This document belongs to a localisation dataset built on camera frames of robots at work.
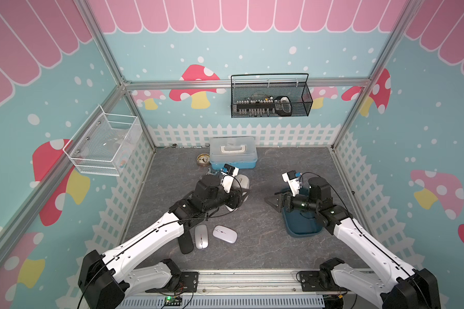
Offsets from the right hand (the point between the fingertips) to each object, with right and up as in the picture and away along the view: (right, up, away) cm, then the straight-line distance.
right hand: (271, 197), depth 75 cm
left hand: (-11, +3, -2) cm, 12 cm away
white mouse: (-12, +6, -5) cm, 15 cm away
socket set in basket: (+7, +41, +15) cm, 44 cm away
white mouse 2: (-18, -18, +10) cm, 28 cm away
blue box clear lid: (-13, +20, +27) cm, 36 cm away
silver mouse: (-29, -19, +8) cm, 35 cm away
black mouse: (-36, -22, +8) cm, 42 cm away
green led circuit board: (-38, -39, -3) cm, 54 cm away
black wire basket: (+3, +47, +19) cm, 51 cm away
